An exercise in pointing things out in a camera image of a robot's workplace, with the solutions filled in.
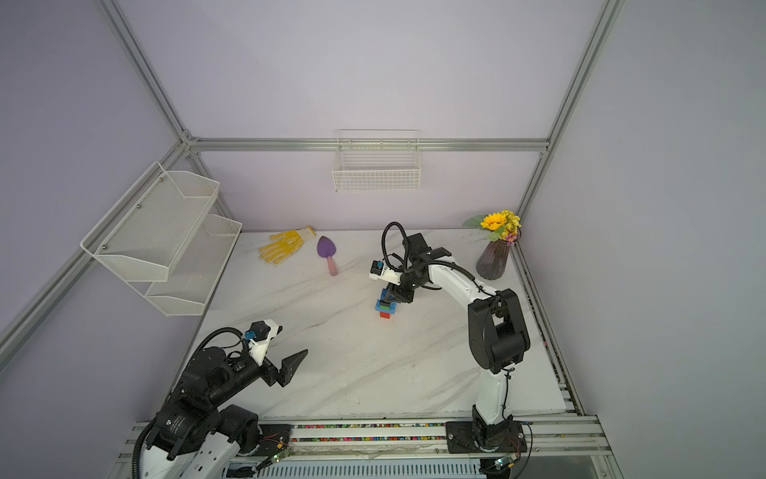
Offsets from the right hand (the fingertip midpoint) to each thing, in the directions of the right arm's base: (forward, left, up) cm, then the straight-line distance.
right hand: (393, 294), depth 91 cm
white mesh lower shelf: (+5, +62, +4) cm, 63 cm away
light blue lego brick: (-3, +1, -4) cm, 5 cm away
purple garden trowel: (+27, +26, -9) cm, 39 cm away
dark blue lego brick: (-3, +3, +4) cm, 6 cm away
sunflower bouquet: (+13, -34, +15) cm, 39 cm away
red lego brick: (-3, +3, -8) cm, 9 cm away
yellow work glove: (+30, +43, -8) cm, 53 cm away
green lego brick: (-4, +3, -2) cm, 5 cm away
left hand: (-20, +25, +9) cm, 34 cm away
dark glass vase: (+14, -35, -2) cm, 37 cm away
